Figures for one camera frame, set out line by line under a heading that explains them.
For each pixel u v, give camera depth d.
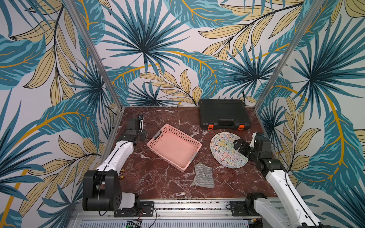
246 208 0.69
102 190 0.41
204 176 0.80
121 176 0.83
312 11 0.70
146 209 0.73
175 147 0.95
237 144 0.75
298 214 0.41
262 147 0.59
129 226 0.71
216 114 1.09
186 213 0.73
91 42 0.82
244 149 0.72
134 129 0.66
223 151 0.95
